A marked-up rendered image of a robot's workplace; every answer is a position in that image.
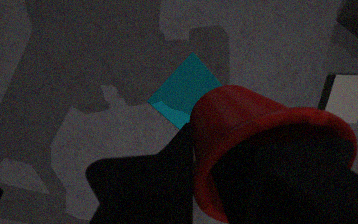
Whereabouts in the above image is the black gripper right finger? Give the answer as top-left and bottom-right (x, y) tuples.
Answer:
(211, 137), (354, 224)

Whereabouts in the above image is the red cup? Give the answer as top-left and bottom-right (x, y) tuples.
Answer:
(189, 85), (358, 224)

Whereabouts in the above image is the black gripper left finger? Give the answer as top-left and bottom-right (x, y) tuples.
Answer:
(85, 123), (193, 224)

